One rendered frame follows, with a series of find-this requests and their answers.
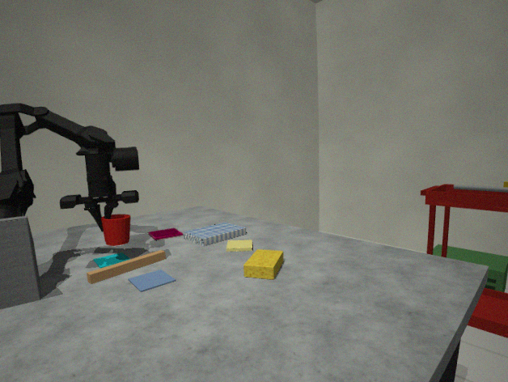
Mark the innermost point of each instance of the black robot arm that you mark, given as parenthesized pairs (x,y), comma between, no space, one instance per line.
(15,182)

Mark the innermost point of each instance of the flat magenta pad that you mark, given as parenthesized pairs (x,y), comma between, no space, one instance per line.
(165,234)

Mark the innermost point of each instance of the yellow sponge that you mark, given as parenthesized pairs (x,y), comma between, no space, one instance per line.
(263,264)

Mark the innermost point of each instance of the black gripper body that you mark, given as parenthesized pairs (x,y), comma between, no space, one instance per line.
(99,185)

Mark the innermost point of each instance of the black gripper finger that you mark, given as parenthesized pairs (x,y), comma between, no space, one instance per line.
(108,211)
(95,212)

